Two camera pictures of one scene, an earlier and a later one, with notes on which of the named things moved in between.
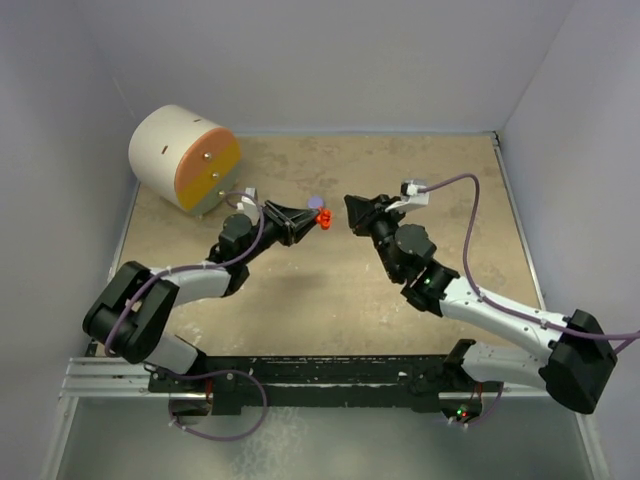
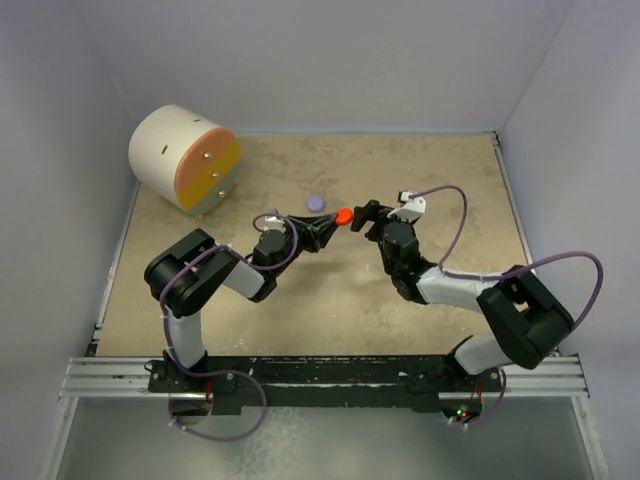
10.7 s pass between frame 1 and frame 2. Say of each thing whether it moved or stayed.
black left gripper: moved
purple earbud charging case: stayed
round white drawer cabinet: stayed
